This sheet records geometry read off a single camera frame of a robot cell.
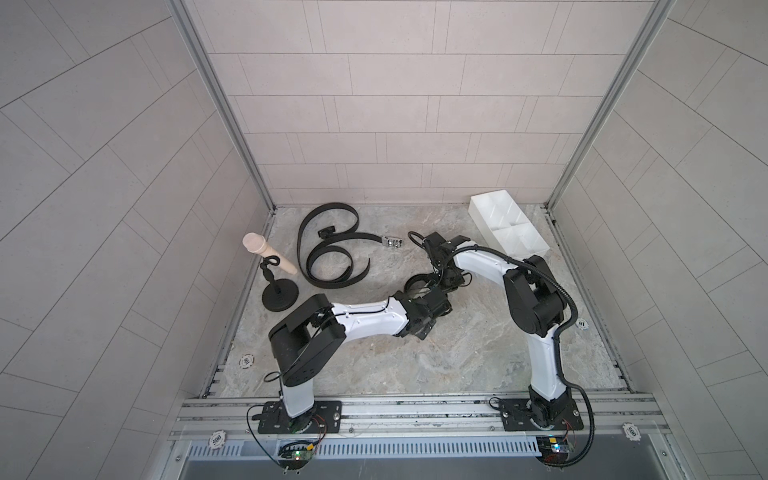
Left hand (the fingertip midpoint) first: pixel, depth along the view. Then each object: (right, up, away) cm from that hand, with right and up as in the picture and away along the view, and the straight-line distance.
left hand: (415, 313), depth 89 cm
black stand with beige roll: (-42, +5, +2) cm, 42 cm away
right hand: (+9, +5, +7) cm, 12 cm away
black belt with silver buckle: (-32, +24, +16) cm, 43 cm away
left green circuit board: (-28, -25, -24) cm, 44 cm away
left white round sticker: (-47, -23, -21) cm, 56 cm away
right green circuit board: (+31, -26, -21) cm, 45 cm away
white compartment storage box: (+33, +26, +13) cm, 44 cm away
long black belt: (+1, +10, +5) cm, 11 cm away
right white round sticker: (+50, -22, -20) cm, 58 cm away
